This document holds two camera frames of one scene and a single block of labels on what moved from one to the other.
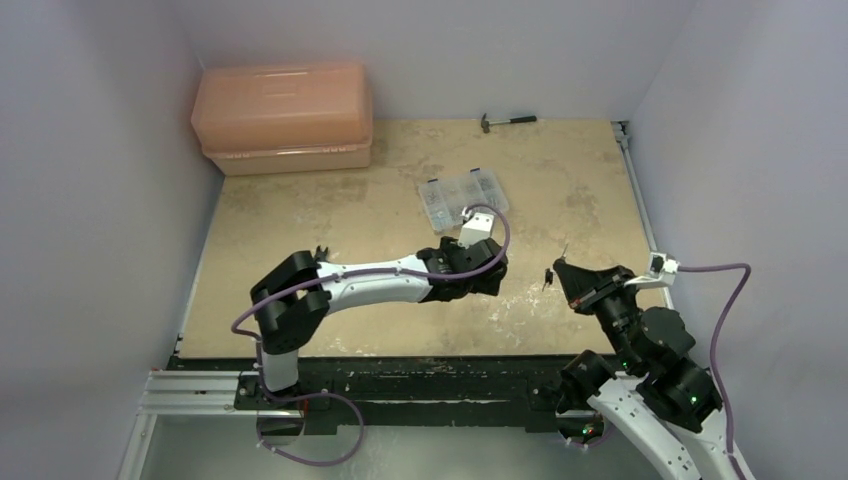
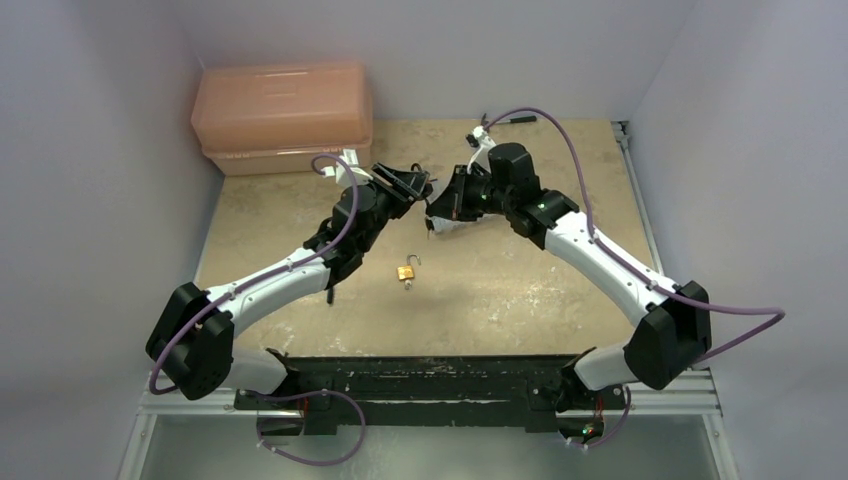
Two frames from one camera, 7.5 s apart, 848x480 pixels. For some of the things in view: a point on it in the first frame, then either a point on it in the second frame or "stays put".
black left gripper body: x=486 y=287 → x=388 y=208
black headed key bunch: x=563 y=271 → x=429 y=226
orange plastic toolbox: x=255 y=119 stays put
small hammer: x=486 y=124 stays put
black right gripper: x=592 y=292 → x=456 y=193
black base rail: x=490 y=393 stays put
